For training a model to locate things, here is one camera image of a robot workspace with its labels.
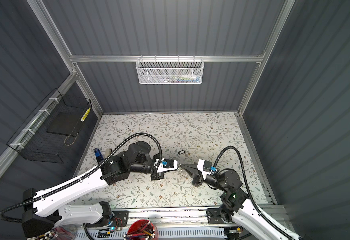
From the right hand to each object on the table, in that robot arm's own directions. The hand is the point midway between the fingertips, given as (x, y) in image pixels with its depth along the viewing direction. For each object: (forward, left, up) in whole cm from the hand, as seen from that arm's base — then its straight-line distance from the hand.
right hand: (184, 166), depth 61 cm
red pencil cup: (-20, +18, -19) cm, 33 cm away
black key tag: (+23, +1, -29) cm, 37 cm away
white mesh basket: (+89, +11, -8) cm, 90 cm away
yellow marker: (+30, +54, 0) cm, 62 cm away
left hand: (+1, +3, -2) cm, 4 cm away
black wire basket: (+16, +67, +2) cm, 69 cm away
